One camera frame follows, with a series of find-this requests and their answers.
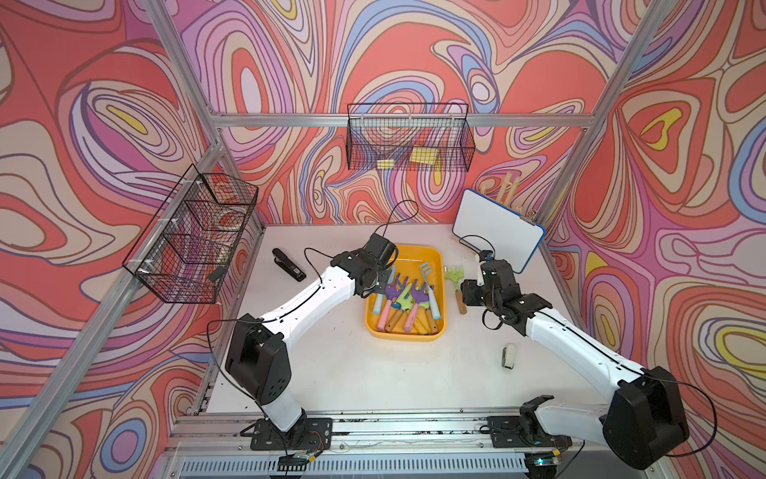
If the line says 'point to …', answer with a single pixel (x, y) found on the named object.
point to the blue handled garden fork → (379, 296)
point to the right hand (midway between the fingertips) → (470, 292)
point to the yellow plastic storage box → (426, 327)
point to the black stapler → (287, 265)
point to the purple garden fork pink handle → (392, 290)
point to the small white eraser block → (509, 356)
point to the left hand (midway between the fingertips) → (375, 279)
